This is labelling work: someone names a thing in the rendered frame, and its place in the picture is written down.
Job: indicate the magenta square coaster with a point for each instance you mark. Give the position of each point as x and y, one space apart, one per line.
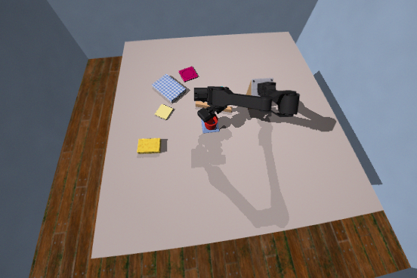
188 74

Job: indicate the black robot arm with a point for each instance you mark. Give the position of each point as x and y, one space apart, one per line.
219 97

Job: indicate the blue and white checkered towel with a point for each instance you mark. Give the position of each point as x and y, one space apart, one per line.
169 88

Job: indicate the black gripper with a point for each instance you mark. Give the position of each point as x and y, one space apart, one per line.
206 114

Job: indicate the yellow sponge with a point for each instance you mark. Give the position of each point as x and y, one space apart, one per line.
151 145

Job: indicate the dark red cup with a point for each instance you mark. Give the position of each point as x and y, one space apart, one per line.
210 125

